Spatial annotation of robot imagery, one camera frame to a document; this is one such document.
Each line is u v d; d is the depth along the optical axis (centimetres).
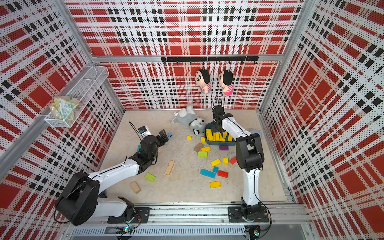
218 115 78
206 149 98
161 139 79
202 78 91
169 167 91
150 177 86
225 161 91
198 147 97
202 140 101
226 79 95
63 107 63
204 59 88
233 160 94
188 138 104
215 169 90
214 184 84
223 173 89
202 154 95
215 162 91
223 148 99
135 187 82
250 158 55
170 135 105
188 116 105
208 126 101
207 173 89
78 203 42
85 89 81
